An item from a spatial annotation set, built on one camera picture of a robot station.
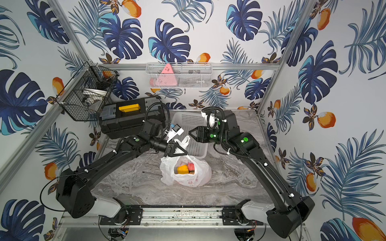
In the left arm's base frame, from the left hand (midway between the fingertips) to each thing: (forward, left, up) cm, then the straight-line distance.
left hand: (186, 151), depth 68 cm
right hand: (+7, -3, +6) cm, 10 cm away
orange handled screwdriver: (0, +3, -20) cm, 20 cm away
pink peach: (+2, -2, -21) cm, 21 cm away
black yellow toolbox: (+28, +42, -12) cm, 52 cm away
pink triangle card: (+45, +16, +8) cm, 48 cm away
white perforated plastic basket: (+39, +3, -22) cm, 45 cm away
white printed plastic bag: (-7, -7, -10) cm, 15 cm away
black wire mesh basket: (+33, +66, 0) cm, 73 cm away
